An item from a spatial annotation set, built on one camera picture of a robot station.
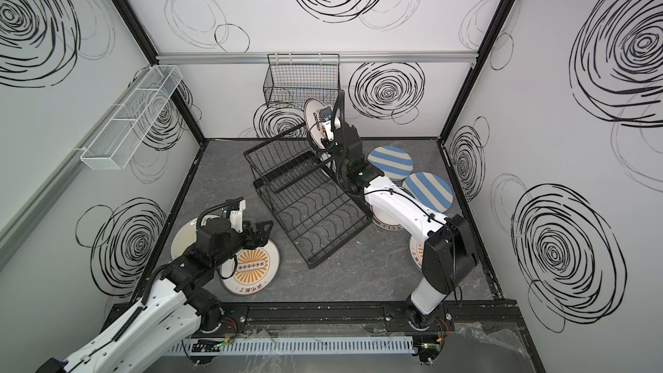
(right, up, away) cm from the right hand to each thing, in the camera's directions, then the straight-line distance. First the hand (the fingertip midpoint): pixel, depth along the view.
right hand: (342, 117), depth 76 cm
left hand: (-25, -32, +2) cm, 41 cm away
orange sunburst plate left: (-29, -48, +6) cm, 57 cm away
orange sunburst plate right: (+26, -43, +11) cm, 51 cm away
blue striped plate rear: (+23, -13, +34) cm, 43 cm away
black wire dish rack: (-7, -32, +18) cm, 38 cm away
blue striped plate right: (+36, -24, +26) cm, 51 cm away
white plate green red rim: (+16, -35, +18) cm, 42 cm away
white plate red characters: (-9, 0, +11) cm, 14 cm away
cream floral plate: (-54, -39, +13) cm, 68 cm away
